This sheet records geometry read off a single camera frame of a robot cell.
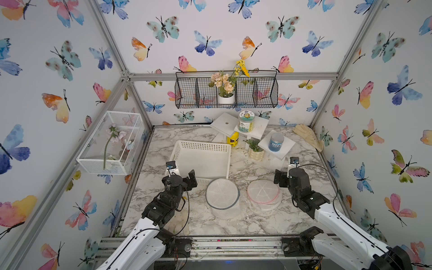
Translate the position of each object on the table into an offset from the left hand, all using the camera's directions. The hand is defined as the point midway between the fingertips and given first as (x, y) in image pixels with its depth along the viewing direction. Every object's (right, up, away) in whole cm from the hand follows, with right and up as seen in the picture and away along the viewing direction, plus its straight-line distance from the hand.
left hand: (186, 171), depth 79 cm
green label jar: (+28, +25, +4) cm, 38 cm away
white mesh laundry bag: (+38, -12, +5) cm, 40 cm away
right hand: (+49, 0, +4) cm, 49 cm away
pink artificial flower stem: (-31, +17, -4) cm, 36 cm away
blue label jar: (+43, +14, +5) cm, 46 cm away
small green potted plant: (+36, +7, +17) cm, 40 cm away
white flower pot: (+20, +36, +12) cm, 43 cm away
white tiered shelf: (+19, +24, +22) cm, 38 cm away
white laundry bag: (+17, -12, 0) cm, 21 cm away
